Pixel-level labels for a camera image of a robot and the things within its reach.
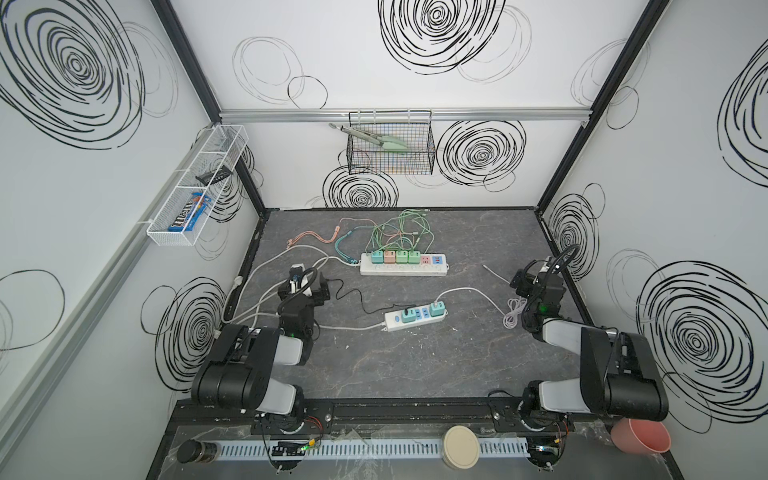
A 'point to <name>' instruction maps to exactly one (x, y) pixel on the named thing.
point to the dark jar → (193, 450)
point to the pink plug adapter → (389, 257)
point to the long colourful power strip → (430, 265)
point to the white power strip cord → (355, 327)
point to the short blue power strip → (394, 320)
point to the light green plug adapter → (401, 256)
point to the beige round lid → (460, 447)
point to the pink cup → (642, 436)
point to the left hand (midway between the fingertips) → (308, 275)
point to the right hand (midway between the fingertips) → (537, 274)
